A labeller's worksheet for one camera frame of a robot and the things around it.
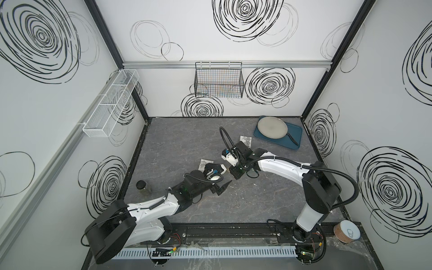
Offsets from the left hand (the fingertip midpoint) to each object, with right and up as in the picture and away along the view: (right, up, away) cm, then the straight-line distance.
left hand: (224, 172), depth 79 cm
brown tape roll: (+51, -23, -9) cm, 57 cm away
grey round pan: (+35, +22, +34) cm, 53 cm away
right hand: (+5, -2, +9) cm, 10 cm away
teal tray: (+49, +20, +34) cm, 63 cm away
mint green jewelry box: (+6, +1, -2) cm, 7 cm away
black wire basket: (-3, +65, +66) cm, 92 cm away
